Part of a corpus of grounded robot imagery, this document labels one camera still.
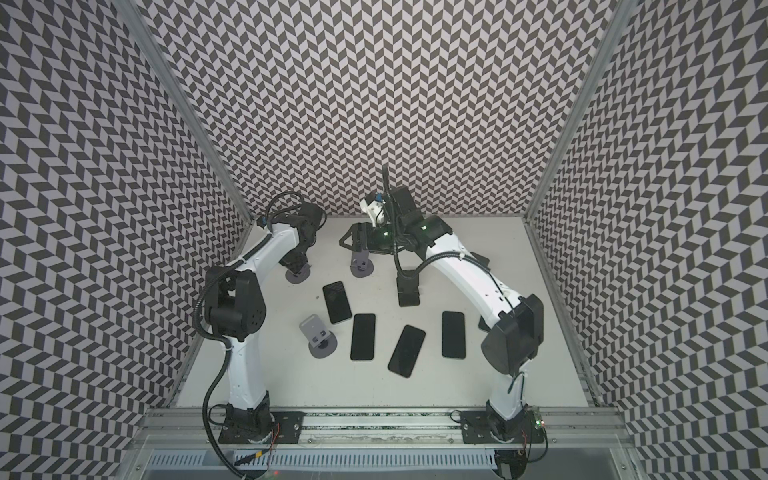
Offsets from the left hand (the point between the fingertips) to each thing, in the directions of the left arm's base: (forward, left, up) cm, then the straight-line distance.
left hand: (286, 246), depth 94 cm
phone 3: (-24, -52, -14) cm, 59 cm away
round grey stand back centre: (-1, -23, -10) cm, 25 cm away
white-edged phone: (-25, -25, -12) cm, 37 cm away
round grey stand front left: (-29, -14, -7) cm, 33 cm away
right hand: (-14, -24, +14) cm, 31 cm away
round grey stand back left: (-6, -3, -9) cm, 11 cm away
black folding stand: (-10, -38, -5) cm, 40 cm away
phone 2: (-28, -38, -15) cm, 50 cm away
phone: (-11, -14, -16) cm, 24 cm away
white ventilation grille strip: (-54, -18, -13) cm, 59 cm away
